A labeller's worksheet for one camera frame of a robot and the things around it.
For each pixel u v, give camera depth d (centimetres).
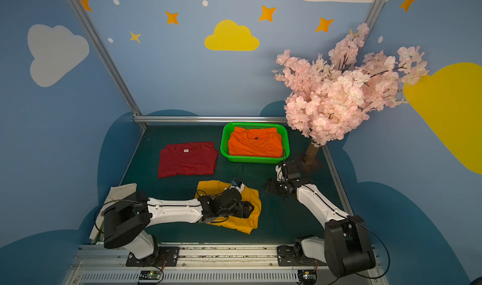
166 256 74
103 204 88
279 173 78
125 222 44
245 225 79
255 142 110
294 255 74
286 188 64
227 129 110
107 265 122
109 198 89
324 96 58
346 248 41
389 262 40
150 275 72
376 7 73
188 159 107
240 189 78
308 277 73
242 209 65
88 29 78
